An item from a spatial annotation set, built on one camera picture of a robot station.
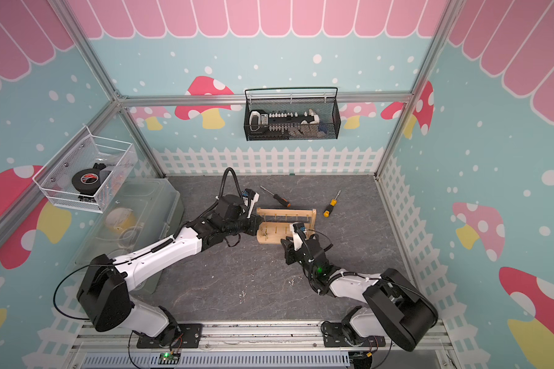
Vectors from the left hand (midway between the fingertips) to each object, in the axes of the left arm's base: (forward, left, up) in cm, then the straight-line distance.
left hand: (262, 222), depth 82 cm
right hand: (-3, -7, -7) cm, 11 cm away
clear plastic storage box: (+1, +43, +3) cm, 43 cm away
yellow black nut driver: (+22, -31, -16) cm, 41 cm away
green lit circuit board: (-39, +29, -19) cm, 52 cm away
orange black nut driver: (+23, -6, -15) cm, 28 cm away
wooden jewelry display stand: (+12, -5, -17) cm, 21 cm away
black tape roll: (+3, +54, +18) cm, 57 cm away
